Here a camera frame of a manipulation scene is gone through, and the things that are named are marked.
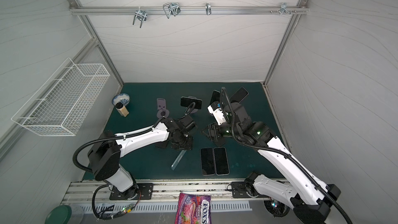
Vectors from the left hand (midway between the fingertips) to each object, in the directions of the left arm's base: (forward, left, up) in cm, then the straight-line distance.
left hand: (192, 147), depth 81 cm
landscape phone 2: (+29, +6, +2) cm, 30 cm away
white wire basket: (+8, +58, +24) cm, 64 cm away
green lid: (-30, +49, +4) cm, 58 cm away
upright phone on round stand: (+31, -13, +6) cm, 34 cm away
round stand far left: (+26, +22, -1) cm, 34 cm away
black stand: (+6, -16, -8) cm, 19 cm away
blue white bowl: (+35, +52, -4) cm, 63 cm away
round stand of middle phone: (+27, +1, -5) cm, 27 cm away
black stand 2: (-9, +9, +24) cm, 27 cm away
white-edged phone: (-8, -16, -6) cm, 19 cm away
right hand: (+2, -8, +20) cm, 22 cm away
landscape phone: (-6, +7, -2) cm, 10 cm away
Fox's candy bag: (-27, -2, -5) cm, 27 cm away
